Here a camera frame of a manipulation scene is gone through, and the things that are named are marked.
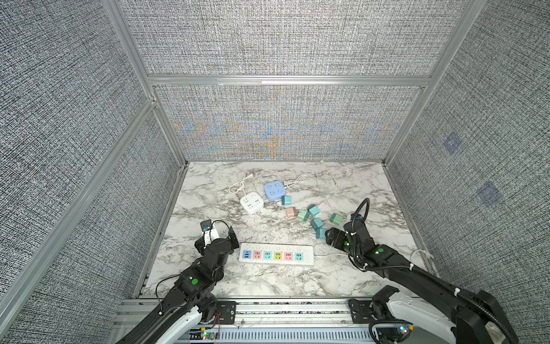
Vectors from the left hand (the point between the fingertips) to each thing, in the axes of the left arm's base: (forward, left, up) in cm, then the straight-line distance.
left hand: (222, 231), depth 79 cm
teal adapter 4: (+2, -39, -10) cm, 40 cm away
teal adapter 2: (+15, -38, -10) cm, 42 cm away
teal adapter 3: (+7, -38, -10) cm, 40 cm away
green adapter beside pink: (+12, -33, -10) cm, 37 cm away
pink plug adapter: (+14, -28, -11) cm, 33 cm away
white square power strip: (+20, -10, -10) cm, 24 cm away
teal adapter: (+20, -26, -10) cm, 34 cm away
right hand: (0, -43, -7) cm, 43 cm away
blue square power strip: (+26, -21, -10) cm, 35 cm away
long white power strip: (-6, -20, -9) cm, 23 cm away
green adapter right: (+9, -47, -9) cm, 49 cm away
